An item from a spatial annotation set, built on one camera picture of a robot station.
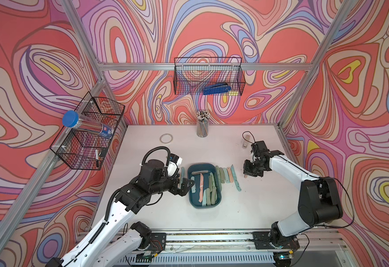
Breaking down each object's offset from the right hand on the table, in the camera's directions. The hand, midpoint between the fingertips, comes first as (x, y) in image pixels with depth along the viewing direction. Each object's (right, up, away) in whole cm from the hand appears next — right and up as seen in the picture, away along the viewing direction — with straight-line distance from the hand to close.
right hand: (245, 176), depth 89 cm
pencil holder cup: (-23, +30, +15) cm, 41 cm away
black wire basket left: (-79, +15, -16) cm, 82 cm away
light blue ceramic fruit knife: (-35, 0, +6) cm, 35 cm away
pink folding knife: (-7, -1, +4) cm, 9 cm away
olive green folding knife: (-12, -1, +5) cm, 13 cm away
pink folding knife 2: (-25, +1, +4) cm, 25 cm away
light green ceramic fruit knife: (-15, -3, +3) cm, 15 cm away
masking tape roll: (-48, +21, +23) cm, 57 cm away
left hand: (-30, +3, -20) cm, 36 cm away
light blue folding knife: (-10, -1, +4) cm, 11 cm away
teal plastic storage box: (-22, -8, -1) cm, 23 cm away
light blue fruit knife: (-5, -2, +4) cm, 7 cm away
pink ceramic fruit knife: (-24, -7, 0) cm, 25 cm away
